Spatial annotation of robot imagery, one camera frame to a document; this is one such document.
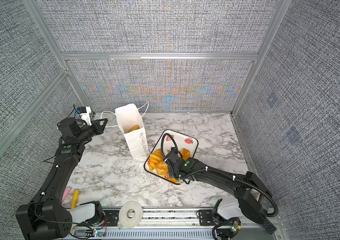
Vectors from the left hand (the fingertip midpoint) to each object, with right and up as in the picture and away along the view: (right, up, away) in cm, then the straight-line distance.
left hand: (107, 119), depth 77 cm
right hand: (+34, -27, +7) cm, 44 cm away
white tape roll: (+13, -50, -5) cm, 52 cm away
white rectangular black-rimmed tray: (+32, -13, +27) cm, 43 cm away
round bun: (+28, -28, +10) cm, 40 cm away
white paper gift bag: (+5, 0, +23) cm, 24 cm away
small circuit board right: (+62, -50, -8) cm, 80 cm away
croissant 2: (+24, -22, +13) cm, 35 cm away
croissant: (+8, -4, +26) cm, 28 cm away
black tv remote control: (+78, -50, -8) cm, 93 cm away
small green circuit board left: (-1, -54, -7) cm, 54 cm away
